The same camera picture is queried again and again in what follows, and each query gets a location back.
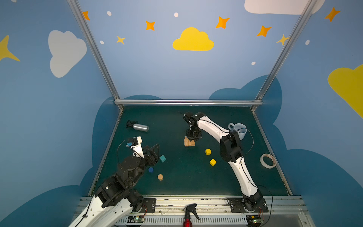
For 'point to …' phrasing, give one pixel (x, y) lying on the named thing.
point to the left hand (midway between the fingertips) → (157, 146)
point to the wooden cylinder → (160, 177)
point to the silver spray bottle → (137, 126)
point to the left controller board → (132, 219)
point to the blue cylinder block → (151, 170)
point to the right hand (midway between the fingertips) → (191, 138)
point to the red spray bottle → (187, 222)
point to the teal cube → (162, 158)
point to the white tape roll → (269, 155)
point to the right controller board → (253, 221)
